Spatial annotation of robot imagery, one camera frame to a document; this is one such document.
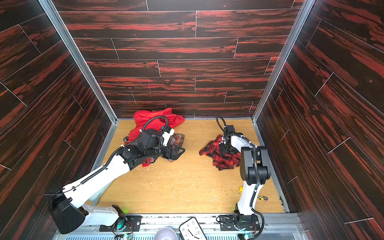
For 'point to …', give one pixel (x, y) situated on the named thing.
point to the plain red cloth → (159, 119)
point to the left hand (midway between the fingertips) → (180, 148)
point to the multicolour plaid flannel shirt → (176, 140)
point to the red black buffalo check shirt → (222, 159)
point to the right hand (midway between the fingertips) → (231, 150)
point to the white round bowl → (166, 233)
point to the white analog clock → (191, 229)
